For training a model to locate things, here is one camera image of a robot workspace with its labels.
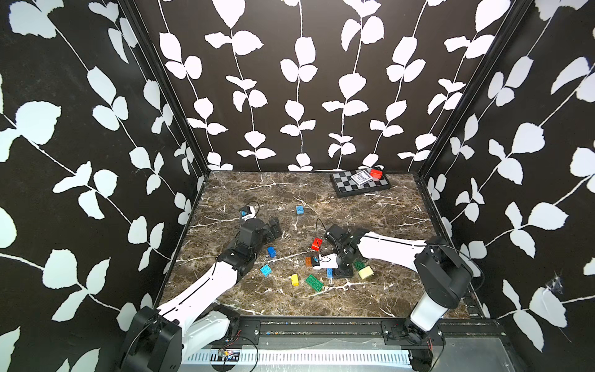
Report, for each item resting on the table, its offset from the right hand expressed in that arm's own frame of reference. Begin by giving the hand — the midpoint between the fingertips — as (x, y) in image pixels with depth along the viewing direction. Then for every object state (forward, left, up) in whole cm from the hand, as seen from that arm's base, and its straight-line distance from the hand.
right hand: (333, 265), depth 88 cm
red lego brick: (+9, +7, 0) cm, 11 cm away
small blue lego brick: (+26, +14, +1) cm, 30 cm away
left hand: (+11, +24, +15) cm, 30 cm away
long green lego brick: (-6, +8, -1) cm, 10 cm away
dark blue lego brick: (+5, +25, +2) cm, 25 cm away
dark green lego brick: (0, -10, 0) cm, 10 cm away
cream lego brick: (-2, -12, -1) cm, 12 cm away
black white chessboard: (+41, -9, +1) cm, 42 cm away
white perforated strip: (-29, +11, -1) cm, 31 cm away
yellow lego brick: (-6, +15, +1) cm, 16 cm away
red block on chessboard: (+49, -25, +2) cm, 55 cm away
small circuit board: (-29, +36, 0) cm, 46 cm away
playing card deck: (+45, -17, +3) cm, 48 cm away
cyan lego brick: (-2, +26, +1) cm, 26 cm away
